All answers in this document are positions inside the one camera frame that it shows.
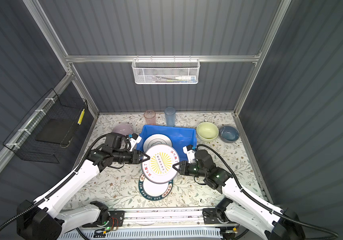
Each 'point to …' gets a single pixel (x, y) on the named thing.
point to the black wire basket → (22, 142)
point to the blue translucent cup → (170, 115)
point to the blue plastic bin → (180, 136)
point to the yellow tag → (81, 116)
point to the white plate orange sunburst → (158, 169)
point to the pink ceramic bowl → (124, 128)
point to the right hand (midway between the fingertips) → (174, 167)
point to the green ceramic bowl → (207, 131)
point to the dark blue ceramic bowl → (229, 133)
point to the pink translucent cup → (150, 116)
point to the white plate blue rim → (156, 139)
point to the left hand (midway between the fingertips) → (148, 158)
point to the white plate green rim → (153, 191)
